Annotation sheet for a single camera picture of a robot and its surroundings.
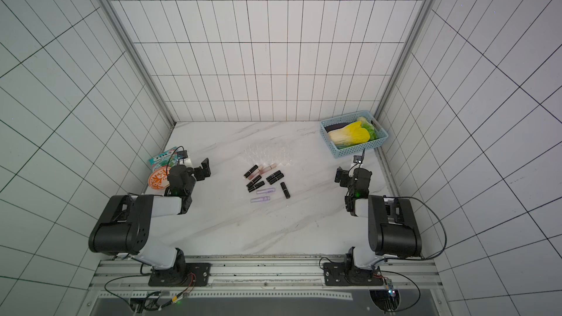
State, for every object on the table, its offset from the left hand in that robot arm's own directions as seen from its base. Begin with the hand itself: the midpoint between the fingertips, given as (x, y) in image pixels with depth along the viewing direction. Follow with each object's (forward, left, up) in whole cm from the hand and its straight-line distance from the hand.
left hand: (196, 163), depth 95 cm
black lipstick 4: (-10, -40, -5) cm, 41 cm away
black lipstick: (-1, -24, -4) cm, 24 cm away
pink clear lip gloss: (+1, -31, -6) cm, 32 cm away
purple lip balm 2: (-14, -29, -5) cm, 33 cm away
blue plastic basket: (+28, -67, -2) cm, 73 cm away
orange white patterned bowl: (-5, +17, -4) cm, 18 cm away
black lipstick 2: (-6, -26, -5) cm, 27 cm away
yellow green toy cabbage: (+19, -77, +2) cm, 79 cm away
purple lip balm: (-10, -30, -5) cm, 32 cm away
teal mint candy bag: (+6, +17, -5) cm, 19 cm away
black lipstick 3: (-8, -25, -6) cm, 27 cm away
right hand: (0, -66, 0) cm, 66 cm away
